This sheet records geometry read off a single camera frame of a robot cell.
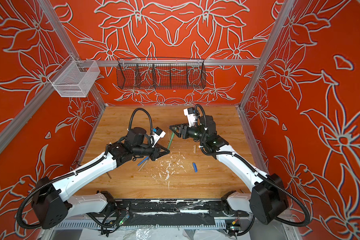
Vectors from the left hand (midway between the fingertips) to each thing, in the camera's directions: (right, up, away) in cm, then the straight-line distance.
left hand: (168, 150), depth 72 cm
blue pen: (-15, -9, +18) cm, 25 cm away
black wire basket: (-7, +46, +27) cm, 54 cm away
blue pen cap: (+15, -14, +15) cm, 25 cm away
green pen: (+1, +5, -1) cm, 5 cm away
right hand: (+1, +11, -1) cm, 11 cm away
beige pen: (-16, -13, +15) cm, 26 cm away
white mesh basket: (-61, +41, +20) cm, 76 cm away
